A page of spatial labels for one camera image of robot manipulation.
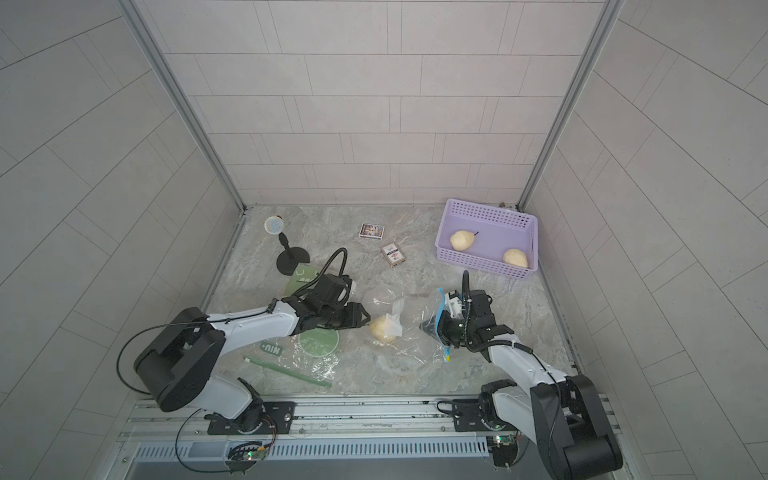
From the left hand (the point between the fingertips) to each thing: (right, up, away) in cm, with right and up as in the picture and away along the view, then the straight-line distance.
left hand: (371, 319), depth 86 cm
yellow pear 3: (+2, -2, -5) cm, 6 cm away
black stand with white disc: (-29, +16, +12) cm, 35 cm away
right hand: (+15, -1, -4) cm, 16 cm away
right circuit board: (+32, -24, -18) cm, 44 cm away
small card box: (-2, +25, +22) cm, 34 cm away
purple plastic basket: (+44, +26, +22) cm, 56 cm away
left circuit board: (-26, -24, -20) cm, 41 cm away
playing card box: (+6, +17, +16) cm, 24 cm away
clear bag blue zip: (+10, +1, -7) cm, 12 cm away
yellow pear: (+30, +22, +15) cm, 40 cm away
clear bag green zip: (-15, -8, -7) cm, 18 cm away
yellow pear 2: (+46, +17, +9) cm, 49 cm away
